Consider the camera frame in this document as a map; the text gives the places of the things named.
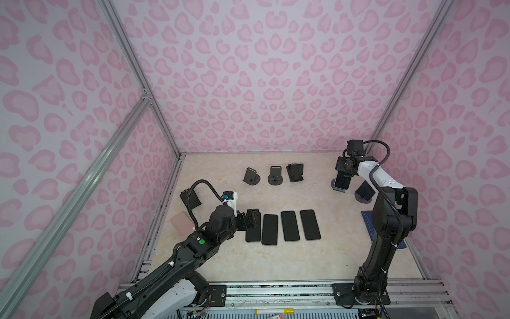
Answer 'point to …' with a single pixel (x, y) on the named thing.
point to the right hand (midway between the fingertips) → (347, 163)
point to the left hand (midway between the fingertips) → (251, 209)
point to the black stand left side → (194, 200)
